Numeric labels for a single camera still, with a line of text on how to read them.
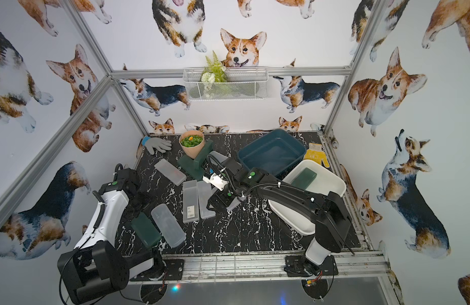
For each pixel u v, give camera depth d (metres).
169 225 0.85
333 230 0.42
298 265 0.73
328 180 0.95
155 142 1.17
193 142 1.01
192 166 1.00
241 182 0.59
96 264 0.39
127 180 0.59
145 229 0.84
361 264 0.76
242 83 0.92
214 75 0.82
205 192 0.95
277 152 1.29
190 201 0.92
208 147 1.07
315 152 1.10
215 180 0.68
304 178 0.98
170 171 1.04
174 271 0.74
